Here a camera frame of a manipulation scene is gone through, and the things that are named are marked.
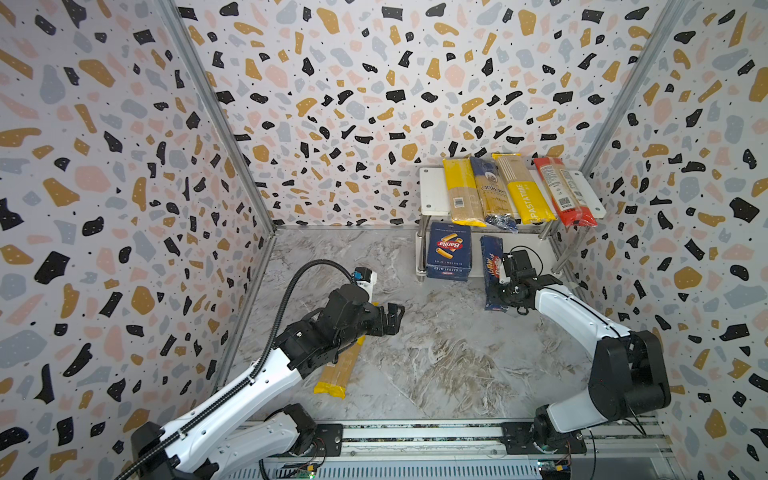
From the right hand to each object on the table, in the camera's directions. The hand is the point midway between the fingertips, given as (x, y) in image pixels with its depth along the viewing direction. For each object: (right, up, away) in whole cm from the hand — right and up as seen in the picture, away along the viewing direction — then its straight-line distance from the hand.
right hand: (496, 291), depth 91 cm
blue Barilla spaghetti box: (+1, +12, +6) cm, 14 cm away
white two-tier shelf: (+25, +16, +21) cm, 37 cm away
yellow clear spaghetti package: (-47, -22, -9) cm, 53 cm away
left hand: (-31, -1, -20) cm, 36 cm away
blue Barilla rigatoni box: (-13, +12, +7) cm, 19 cm away
